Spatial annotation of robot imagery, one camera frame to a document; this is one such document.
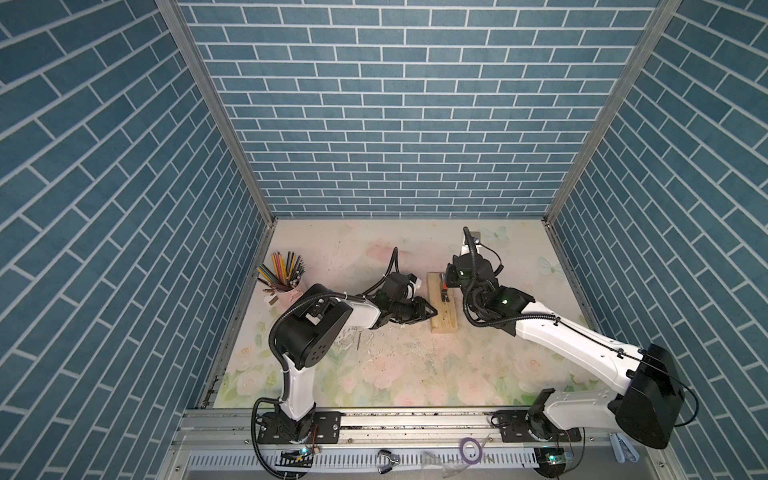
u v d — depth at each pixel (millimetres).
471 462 693
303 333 509
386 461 694
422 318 828
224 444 733
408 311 825
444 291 937
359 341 889
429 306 887
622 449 692
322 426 740
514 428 736
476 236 662
